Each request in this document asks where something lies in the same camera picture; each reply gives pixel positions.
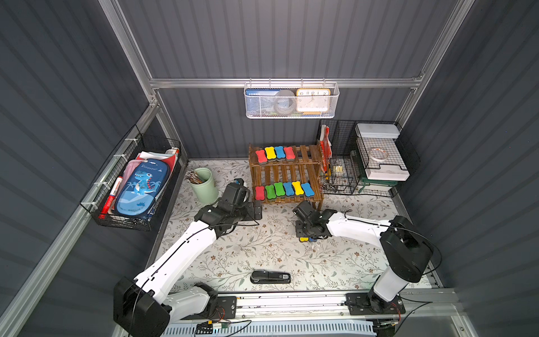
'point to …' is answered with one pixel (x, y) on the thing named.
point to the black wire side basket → (136, 147)
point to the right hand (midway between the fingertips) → (303, 228)
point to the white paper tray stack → (379, 153)
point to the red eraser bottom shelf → (260, 193)
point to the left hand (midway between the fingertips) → (251, 207)
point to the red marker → (114, 191)
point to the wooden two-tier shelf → (284, 173)
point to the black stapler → (267, 277)
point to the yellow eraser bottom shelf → (297, 187)
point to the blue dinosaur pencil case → (142, 187)
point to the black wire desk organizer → (344, 175)
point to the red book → (325, 146)
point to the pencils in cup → (193, 177)
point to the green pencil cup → (206, 191)
